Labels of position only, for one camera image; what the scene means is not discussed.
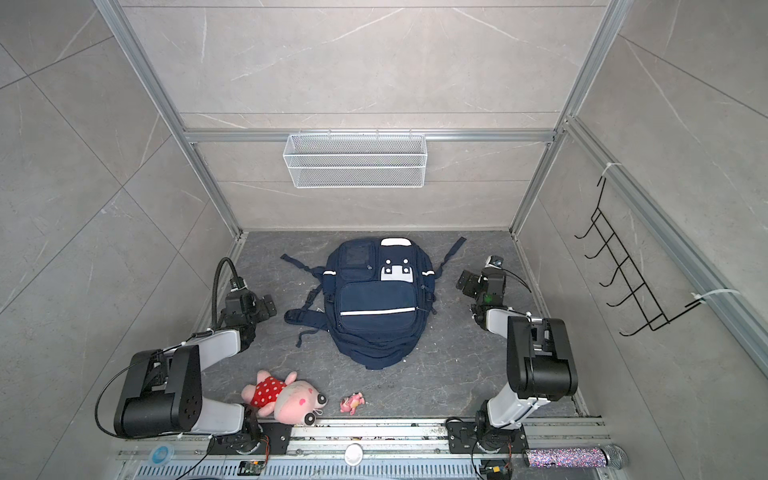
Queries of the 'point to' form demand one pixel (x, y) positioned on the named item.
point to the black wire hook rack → (652, 313)
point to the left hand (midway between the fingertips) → (252, 297)
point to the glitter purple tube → (609, 455)
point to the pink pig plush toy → (289, 402)
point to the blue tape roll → (160, 455)
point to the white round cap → (353, 454)
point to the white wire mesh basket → (351, 161)
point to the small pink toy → (349, 404)
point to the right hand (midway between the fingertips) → (476, 272)
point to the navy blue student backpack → (376, 297)
